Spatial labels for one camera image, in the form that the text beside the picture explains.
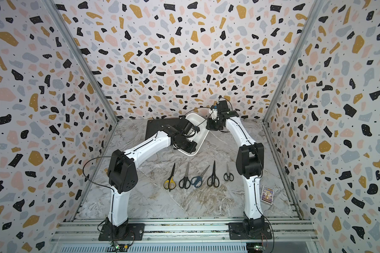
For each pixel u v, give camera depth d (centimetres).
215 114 90
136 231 74
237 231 73
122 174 51
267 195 83
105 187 53
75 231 75
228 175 93
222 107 78
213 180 90
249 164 59
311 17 74
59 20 73
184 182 90
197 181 91
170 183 89
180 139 70
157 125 117
